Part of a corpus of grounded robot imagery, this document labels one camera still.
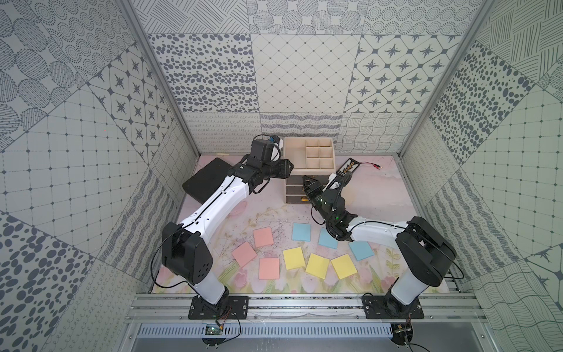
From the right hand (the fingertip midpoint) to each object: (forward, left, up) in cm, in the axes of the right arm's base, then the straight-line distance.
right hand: (303, 179), depth 85 cm
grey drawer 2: (0, +2, -15) cm, 15 cm away
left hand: (0, +2, +8) cm, 8 cm away
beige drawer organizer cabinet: (+9, -4, +4) cm, 10 cm away
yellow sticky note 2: (-26, -6, -21) cm, 34 cm away
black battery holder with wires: (+25, -27, -18) cm, 42 cm away
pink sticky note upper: (-15, +17, -20) cm, 30 cm away
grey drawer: (+2, +3, -11) cm, 11 cm away
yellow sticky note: (-23, +4, -21) cm, 32 cm away
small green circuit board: (-47, +31, -22) cm, 60 cm away
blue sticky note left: (-12, 0, -22) cm, 25 cm away
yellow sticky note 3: (-26, -16, -22) cm, 37 cm away
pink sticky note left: (-22, +24, -20) cm, 38 cm away
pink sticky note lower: (-28, +13, -20) cm, 37 cm away
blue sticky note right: (-19, -24, -21) cm, 38 cm away
